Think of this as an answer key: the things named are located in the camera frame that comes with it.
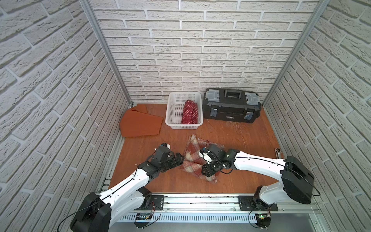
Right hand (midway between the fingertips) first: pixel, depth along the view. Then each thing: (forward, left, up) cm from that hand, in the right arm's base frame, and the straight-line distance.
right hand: (207, 170), depth 82 cm
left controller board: (-20, +36, -6) cm, 42 cm away
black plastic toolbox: (+39, -22, +12) cm, 46 cm away
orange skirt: (+41, +48, -2) cm, 63 cm away
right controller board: (-25, -25, -4) cm, 36 cm away
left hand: (+7, +15, +3) cm, 17 cm away
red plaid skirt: (+3, +8, +5) cm, 10 cm away
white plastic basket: (+58, +19, +1) cm, 61 cm away
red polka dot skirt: (+43, +8, +3) cm, 43 cm away
